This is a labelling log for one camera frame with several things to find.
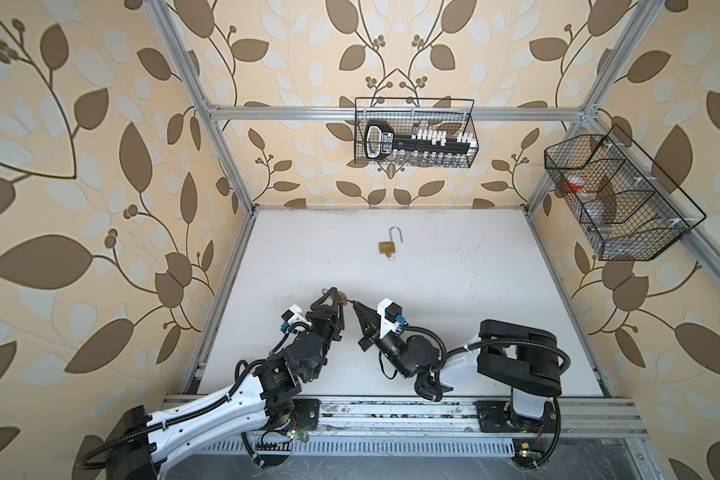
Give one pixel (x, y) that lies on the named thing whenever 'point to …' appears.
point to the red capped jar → (574, 183)
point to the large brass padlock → (389, 247)
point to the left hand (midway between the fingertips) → (345, 293)
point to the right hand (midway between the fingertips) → (356, 308)
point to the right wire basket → (626, 206)
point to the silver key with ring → (390, 256)
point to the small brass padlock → (341, 298)
